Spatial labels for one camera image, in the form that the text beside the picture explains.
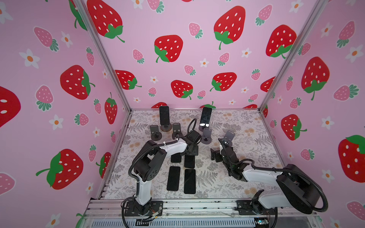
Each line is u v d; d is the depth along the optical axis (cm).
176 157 93
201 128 111
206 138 98
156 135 103
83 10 69
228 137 95
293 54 86
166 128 108
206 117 103
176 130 101
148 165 50
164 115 100
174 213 73
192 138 76
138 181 53
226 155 65
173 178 84
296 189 43
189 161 88
